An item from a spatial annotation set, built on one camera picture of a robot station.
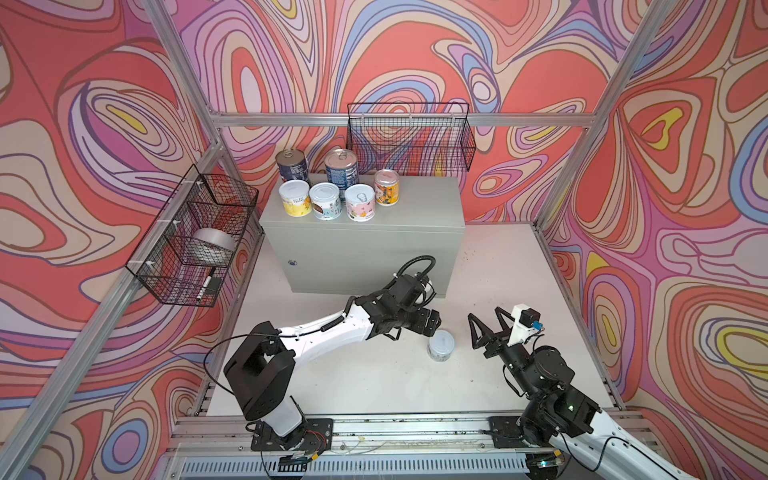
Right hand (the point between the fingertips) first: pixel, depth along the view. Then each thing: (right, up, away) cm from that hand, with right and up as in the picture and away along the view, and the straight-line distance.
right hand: (483, 319), depth 73 cm
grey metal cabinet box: (-40, +15, +40) cm, 58 cm away
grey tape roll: (-67, +18, -2) cm, 69 cm away
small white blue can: (-9, -10, +9) cm, 16 cm away
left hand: (-11, -1, +7) cm, 13 cm away
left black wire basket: (-75, +31, +7) cm, 81 cm away
